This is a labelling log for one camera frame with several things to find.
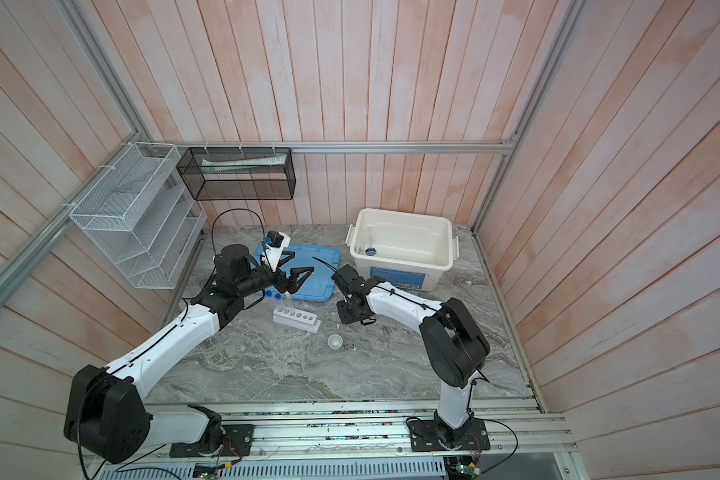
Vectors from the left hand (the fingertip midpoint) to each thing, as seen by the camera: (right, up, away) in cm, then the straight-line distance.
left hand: (303, 266), depth 78 cm
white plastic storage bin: (+34, +6, +35) cm, 49 cm away
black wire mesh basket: (-27, +32, +26) cm, 50 cm away
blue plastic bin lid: (+2, -7, +25) cm, 26 cm away
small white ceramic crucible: (+8, -23, +10) cm, 26 cm away
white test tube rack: (-4, -17, +13) cm, 21 cm away
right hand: (+12, -15, +14) cm, 24 cm away
